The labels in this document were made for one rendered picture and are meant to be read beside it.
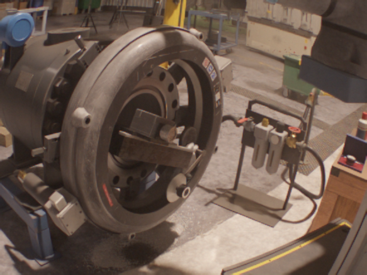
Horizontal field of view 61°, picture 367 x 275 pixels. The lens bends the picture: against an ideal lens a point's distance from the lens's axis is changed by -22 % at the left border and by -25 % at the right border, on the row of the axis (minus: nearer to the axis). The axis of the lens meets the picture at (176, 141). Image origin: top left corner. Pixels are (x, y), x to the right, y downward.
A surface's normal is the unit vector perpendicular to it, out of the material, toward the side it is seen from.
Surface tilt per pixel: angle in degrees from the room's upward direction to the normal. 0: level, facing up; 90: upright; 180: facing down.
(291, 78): 90
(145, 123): 66
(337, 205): 90
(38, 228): 90
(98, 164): 90
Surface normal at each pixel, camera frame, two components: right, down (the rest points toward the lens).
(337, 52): -0.64, -0.12
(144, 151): 0.79, 0.32
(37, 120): -0.60, 0.18
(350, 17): -0.44, 0.31
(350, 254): -0.89, 0.10
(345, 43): -0.47, -0.05
